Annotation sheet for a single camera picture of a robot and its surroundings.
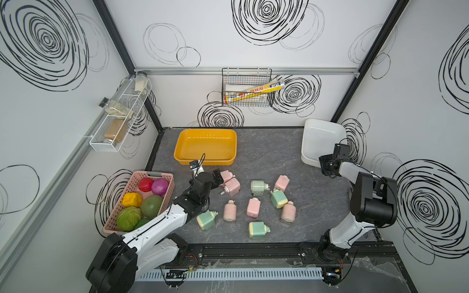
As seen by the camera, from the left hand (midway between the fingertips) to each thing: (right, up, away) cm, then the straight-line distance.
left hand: (211, 172), depth 84 cm
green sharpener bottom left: (-1, -19, -8) cm, 21 cm away
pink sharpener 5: (+19, -16, -3) cm, 25 cm away
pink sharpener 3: (+34, -6, +4) cm, 35 cm away
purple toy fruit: (-25, -7, +3) cm, 27 cm away
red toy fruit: (-33, -7, +5) cm, 34 cm away
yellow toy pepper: (-36, -12, -1) cm, 38 cm away
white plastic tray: (+63, +17, +30) cm, 72 cm away
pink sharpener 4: (+9, -16, -5) cm, 19 cm away
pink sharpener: (+7, -3, +7) cm, 10 cm away
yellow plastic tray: (-3, +11, +29) cm, 31 cm away
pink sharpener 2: (+10, -8, +3) cm, 13 cm away
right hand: (+58, +5, +13) cm, 59 cm away
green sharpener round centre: (+22, -7, +1) cm, 23 cm away
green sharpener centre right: (+31, -12, -1) cm, 33 cm away
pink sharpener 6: (+35, -16, -5) cm, 39 cm away
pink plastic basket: (-40, -8, +5) cm, 41 cm away
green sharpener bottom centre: (+20, -22, -10) cm, 32 cm away
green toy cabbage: (-34, -18, -8) cm, 39 cm away
